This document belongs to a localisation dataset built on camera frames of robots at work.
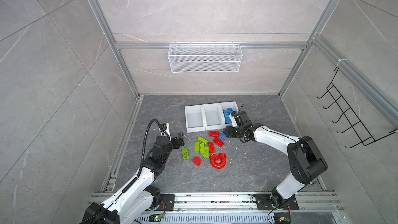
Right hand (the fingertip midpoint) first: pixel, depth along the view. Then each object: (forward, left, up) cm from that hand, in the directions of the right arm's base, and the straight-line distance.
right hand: (227, 130), depth 93 cm
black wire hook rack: (-7, -52, +25) cm, 58 cm away
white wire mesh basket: (+41, +12, +24) cm, 49 cm away
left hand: (-5, +30, +9) cm, 32 cm away
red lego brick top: (0, +8, -5) cm, 9 cm away
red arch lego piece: (-15, +4, -5) cm, 17 cm away
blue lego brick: (+13, -1, 0) cm, 13 cm away
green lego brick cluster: (-9, +17, -4) cm, 19 cm away
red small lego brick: (-17, +19, -4) cm, 26 cm away
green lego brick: (-12, +26, -4) cm, 29 cm away
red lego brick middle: (-10, +10, -4) cm, 14 cm away
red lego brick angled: (-6, +6, -4) cm, 9 cm away
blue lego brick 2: (+19, -5, -3) cm, 19 cm away
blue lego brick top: (-2, +3, -4) cm, 5 cm away
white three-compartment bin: (+14, +10, -5) cm, 18 cm away
